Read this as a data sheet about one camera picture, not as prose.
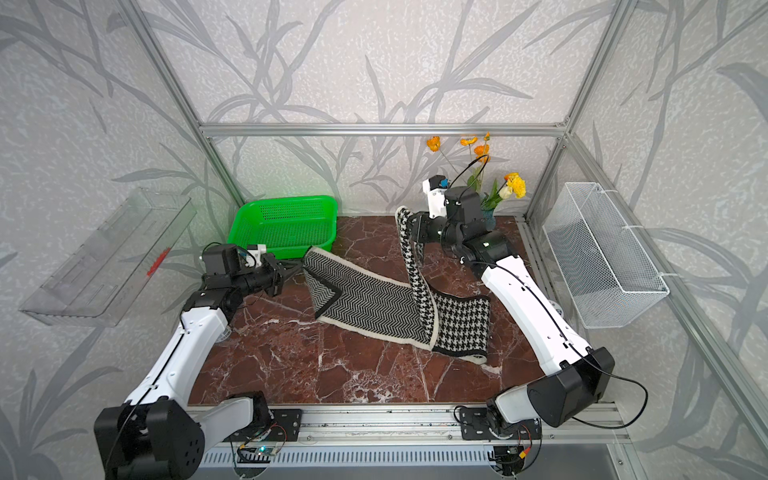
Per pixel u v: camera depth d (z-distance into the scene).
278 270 0.68
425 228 0.63
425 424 0.75
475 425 0.72
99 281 0.66
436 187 0.62
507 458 0.72
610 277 0.60
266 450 0.70
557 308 0.44
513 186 0.88
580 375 0.38
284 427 0.72
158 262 0.68
